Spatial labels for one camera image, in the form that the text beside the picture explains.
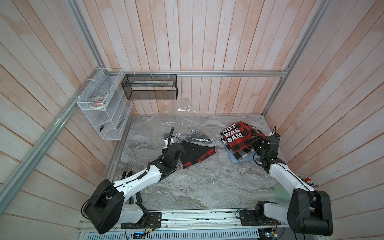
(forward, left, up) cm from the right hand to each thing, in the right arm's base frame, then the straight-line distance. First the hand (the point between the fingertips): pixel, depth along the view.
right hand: (252, 136), depth 88 cm
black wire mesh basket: (+35, +66, +11) cm, 76 cm away
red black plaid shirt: (+5, +6, -6) cm, 9 cm away
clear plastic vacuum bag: (-2, +33, +3) cm, 33 cm away
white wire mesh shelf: (-3, +80, +15) cm, 81 cm away
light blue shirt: (-14, +3, +2) cm, 15 cm away
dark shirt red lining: (-6, +35, -11) cm, 37 cm away
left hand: (-7, +46, 0) cm, 47 cm away
